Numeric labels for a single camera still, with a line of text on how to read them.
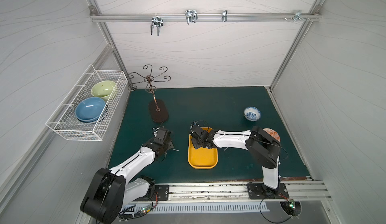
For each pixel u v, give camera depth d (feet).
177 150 2.88
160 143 2.20
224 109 3.35
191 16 2.49
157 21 2.57
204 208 2.31
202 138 2.32
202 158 2.76
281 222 2.15
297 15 2.51
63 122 1.89
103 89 2.41
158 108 3.43
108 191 1.32
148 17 2.58
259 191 2.43
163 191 2.42
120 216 2.21
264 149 1.61
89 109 2.10
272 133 2.99
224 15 2.58
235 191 2.48
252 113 3.42
